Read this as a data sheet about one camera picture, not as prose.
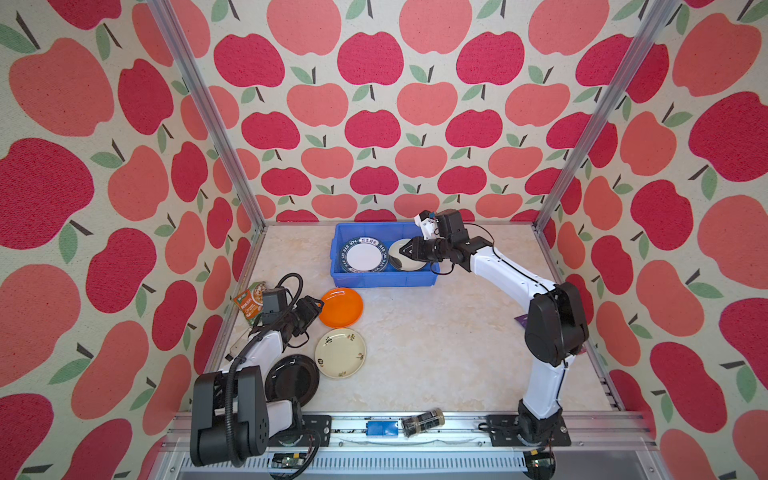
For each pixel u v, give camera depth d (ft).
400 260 3.49
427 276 3.24
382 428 2.37
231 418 1.32
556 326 1.60
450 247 2.31
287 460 2.36
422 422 2.41
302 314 2.63
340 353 2.98
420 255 2.58
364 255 3.57
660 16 2.28
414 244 2.63
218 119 2.98
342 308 3.16
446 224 2.36
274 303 2.30
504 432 2.41
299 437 2.39
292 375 2.57
